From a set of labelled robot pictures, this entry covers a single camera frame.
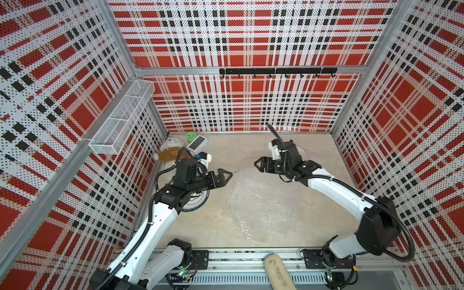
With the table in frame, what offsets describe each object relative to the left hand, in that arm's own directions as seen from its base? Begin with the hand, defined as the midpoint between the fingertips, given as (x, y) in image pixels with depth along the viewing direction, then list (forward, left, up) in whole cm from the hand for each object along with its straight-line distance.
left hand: (227, 177), depth 73 cm
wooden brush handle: (-31, -19, -18) cm, 41 cm away
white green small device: (+35, +23, -19) cm, 46 cm away
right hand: (+9, -16, -4) cm, 18 cm away
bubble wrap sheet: (-3, -17, -22) cm, 28 cm away
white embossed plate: (-1, +17, -21) cm, 27 cm away
